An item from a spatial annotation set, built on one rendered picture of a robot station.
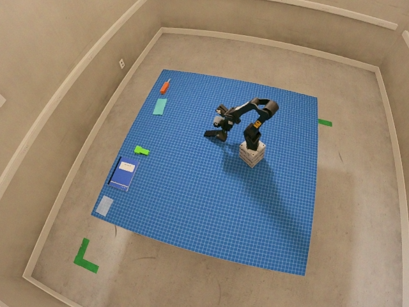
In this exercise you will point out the small green block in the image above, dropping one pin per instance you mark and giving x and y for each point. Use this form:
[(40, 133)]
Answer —
[(140, 150)]

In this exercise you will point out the teal flat rectangular pad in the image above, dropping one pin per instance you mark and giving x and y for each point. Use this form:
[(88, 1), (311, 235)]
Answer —
[(160, 105)]

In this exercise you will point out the black strip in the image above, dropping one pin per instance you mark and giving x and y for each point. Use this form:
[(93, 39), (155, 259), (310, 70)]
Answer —
[(211, 132)]

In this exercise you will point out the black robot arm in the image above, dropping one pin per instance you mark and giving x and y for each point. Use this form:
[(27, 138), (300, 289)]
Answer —
[(250, 133)]

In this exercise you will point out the blue work mat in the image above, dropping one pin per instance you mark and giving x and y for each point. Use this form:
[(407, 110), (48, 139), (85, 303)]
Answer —
[(196, 192)]

